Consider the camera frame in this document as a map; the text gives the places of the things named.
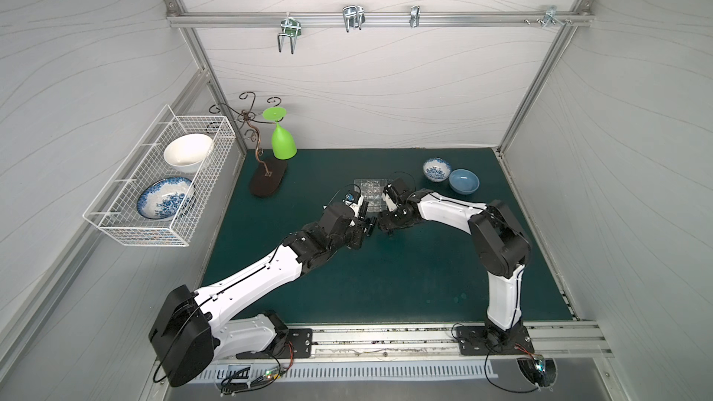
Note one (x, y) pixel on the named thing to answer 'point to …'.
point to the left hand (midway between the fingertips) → (363, 224)
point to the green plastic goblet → (283, 146)
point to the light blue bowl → (463, 181)
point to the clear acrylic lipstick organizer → (372, 190)
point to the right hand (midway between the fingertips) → (387, 221)
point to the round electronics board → (539, 369)
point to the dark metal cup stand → (265, 181)
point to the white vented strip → (307, 371)
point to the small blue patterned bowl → (436, 169)
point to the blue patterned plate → (162, 198)
